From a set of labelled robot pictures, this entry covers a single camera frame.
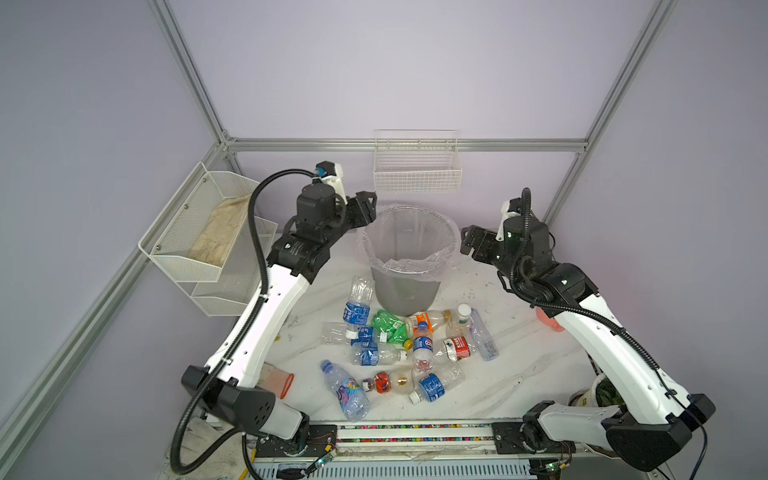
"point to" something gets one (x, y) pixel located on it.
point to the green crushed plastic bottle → (391, 329)
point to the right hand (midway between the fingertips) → (474, 233)
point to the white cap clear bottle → (479, 334)
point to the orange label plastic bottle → (427, 323)
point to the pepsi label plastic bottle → (422, 353)
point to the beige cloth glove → (220, 231)
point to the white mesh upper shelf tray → (191, 238)
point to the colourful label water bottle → (354, 403)
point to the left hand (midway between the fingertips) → (363, 201)
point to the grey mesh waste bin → (403, 297)
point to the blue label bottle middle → (369, 353)
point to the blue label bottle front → (434, 386)
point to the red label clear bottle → (458, 348)
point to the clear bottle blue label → (356, 311)
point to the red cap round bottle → (400, 382)
